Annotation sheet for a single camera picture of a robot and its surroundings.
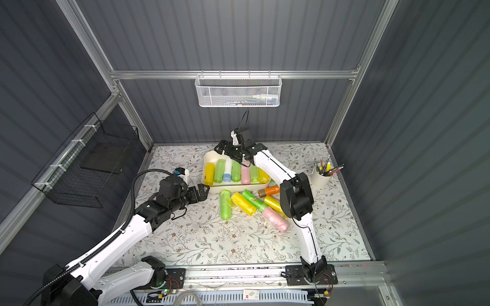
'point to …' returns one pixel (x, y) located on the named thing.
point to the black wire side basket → (87, 168)
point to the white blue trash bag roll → (227, 176)
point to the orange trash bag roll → (268, 190)
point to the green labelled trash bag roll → (251, 198)
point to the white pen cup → (321, 175)
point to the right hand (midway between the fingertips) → (223, 150)
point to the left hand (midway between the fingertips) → (203, 191)
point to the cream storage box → (211, 157)
